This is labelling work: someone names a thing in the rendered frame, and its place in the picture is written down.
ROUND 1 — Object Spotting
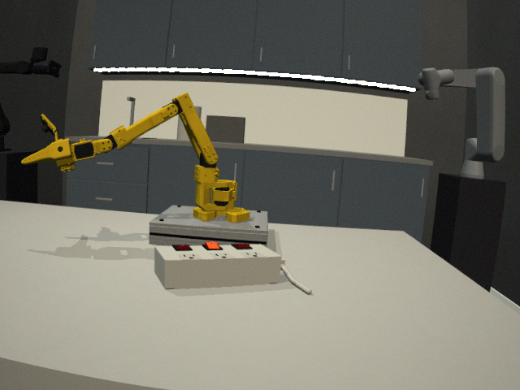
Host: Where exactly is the white power strip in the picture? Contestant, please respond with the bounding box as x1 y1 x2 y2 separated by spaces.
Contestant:
154 242 312 294

